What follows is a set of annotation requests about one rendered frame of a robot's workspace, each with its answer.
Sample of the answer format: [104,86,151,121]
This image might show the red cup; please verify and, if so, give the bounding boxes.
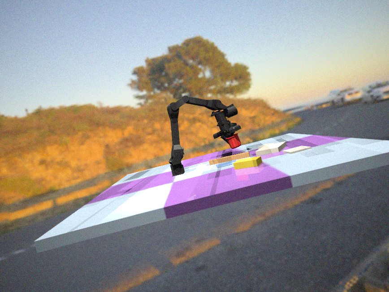
[226,133,241,149]

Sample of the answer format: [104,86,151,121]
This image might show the yellow rectangular block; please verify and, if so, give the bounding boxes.
[233,156,262,169]

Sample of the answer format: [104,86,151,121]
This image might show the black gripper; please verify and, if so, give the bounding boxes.
[213,119,241,143]

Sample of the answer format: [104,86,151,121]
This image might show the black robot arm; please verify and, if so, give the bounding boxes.
[167,95,238,176]

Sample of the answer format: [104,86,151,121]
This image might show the orange flat bar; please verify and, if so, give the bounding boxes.
[209,152,250,165]

